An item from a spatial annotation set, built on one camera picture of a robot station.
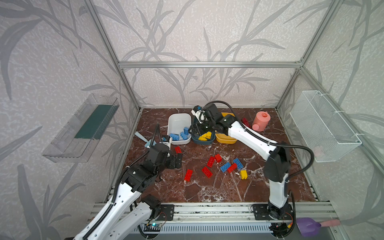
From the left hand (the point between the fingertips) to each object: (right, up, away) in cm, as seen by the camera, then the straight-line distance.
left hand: (176, 149), depth 73 cm
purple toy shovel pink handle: (+63, -36, -4) cm, 72 cm away
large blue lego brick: (+26, -14, +16) cm, 34 cm away
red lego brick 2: (+30, -13, +14) cm, 36 cm away
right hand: (+8, +13, +10) cm, 18 cm away
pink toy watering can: (+53, +16, +26) cm, 61 cm away
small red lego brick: (+23, -9, +18) cm, 30 cm away
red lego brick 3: (+18, -10, +16) cm, 26 cm away
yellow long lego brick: (+14, +3, +28) cm, 32 cm away
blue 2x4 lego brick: (-6, +3, +26) cm, 27 cm away
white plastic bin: (-7, +13, +38) cm, 41 cm away
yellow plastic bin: (+26, +3, +19) cm, 32 cm away
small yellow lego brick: (+17, +4, +28) cm, 34 cm away
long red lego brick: (+5, -17, +12) cm, 21 cm away
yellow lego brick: (+37, -16, +12) cm, 42 cm away
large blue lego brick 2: (+35, -13, +15) cm, 40 cm away
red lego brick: (-3, -5, +22) cm, 23 cm away
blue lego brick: (0, +4, +27) cm, 27 cm away
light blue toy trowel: (-24, 0, +27) cm, 36 cm away
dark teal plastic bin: (+8, +4, +21) cm, 23 cm away
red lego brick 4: (+16, -16, +13) cm, 26 cm away
